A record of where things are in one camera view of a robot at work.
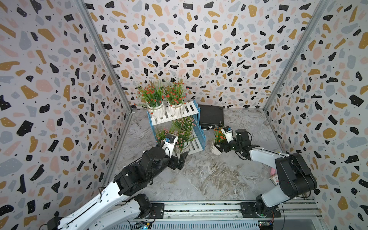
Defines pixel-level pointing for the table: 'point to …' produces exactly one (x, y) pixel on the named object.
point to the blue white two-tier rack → (190, 110)
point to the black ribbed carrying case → (211, 117)
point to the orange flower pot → (219, 137)
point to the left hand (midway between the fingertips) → (181, 148)
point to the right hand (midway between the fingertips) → (220, 142)
